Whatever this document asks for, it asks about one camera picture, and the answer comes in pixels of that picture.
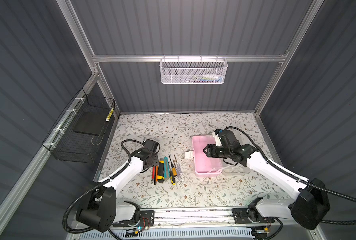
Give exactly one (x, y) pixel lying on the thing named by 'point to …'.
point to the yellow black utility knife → (160, 172)
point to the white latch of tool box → (188, 154)
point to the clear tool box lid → (230, 169)
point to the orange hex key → (156, 173)
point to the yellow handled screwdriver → (174, 170)
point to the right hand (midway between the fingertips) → (209, 151)
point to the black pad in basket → (92, 123)
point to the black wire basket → (76, 137)
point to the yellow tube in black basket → (109, 116)
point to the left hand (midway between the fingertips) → (153, 161)
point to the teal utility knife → (166, 168)
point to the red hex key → (153, 174)
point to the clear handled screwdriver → (178, 167)
